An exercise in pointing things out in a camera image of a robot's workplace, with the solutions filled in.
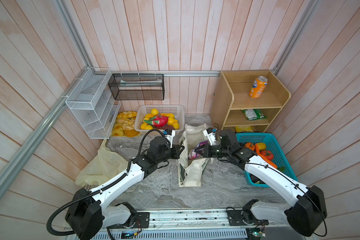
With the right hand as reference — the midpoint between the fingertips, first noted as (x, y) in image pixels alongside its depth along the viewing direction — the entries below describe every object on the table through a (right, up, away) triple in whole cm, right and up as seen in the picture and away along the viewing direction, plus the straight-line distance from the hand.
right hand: (194, 150), depth 76 cm
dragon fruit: (-23, +17, +29) cm, 41 cm away
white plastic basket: (-29, +20, +35) cm, 49 cm away
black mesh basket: (-37, +41, +28) cm, 62 cm away
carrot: (+43, -4, +17) cm, 46 cm away
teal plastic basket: (+53, 0, +19) cm, 56 cm away
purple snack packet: (0, -1, -1) cm, 2 cm away
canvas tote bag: (-3, -9, -6) cm, 11 cm away
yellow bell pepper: (+48, 0, +22) cm, 52 cm away
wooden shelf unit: (+33, +28, +13) cm, 45 cm away
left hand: (-5, 0, 0) cm, 5 cm away
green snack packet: (+40, +21, +17) cm, 48 cm away
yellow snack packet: (+40, +12, +31) cm, 52 cm away
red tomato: (+48, -4, +16) cm, 50 cm away
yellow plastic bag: (-50, -10, +8) cm, 52 cm away
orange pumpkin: (+39, 0, +20) cm, 44 cm away
